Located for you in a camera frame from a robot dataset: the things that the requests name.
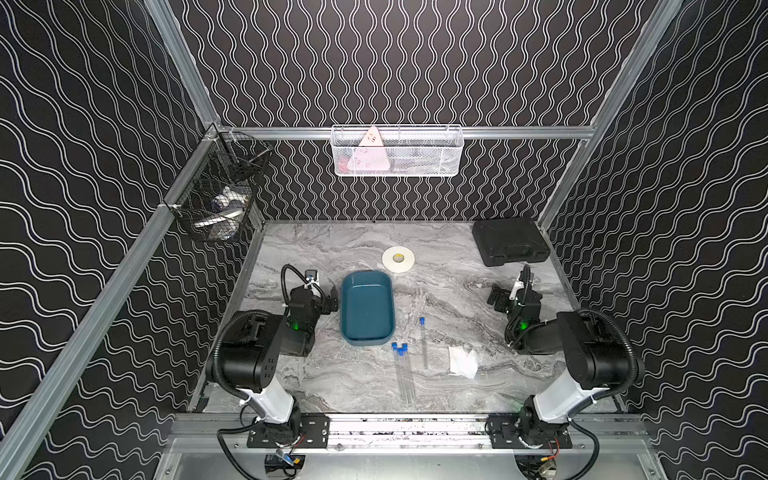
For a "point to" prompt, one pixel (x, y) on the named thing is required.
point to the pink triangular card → (370, 159)
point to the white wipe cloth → (462, 362)
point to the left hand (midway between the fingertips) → (318, 282)
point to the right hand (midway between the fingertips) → (512, 287)
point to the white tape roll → (398, 259)
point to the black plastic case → (509, 241)
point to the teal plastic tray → (367, 307)
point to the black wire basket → (213, 200)
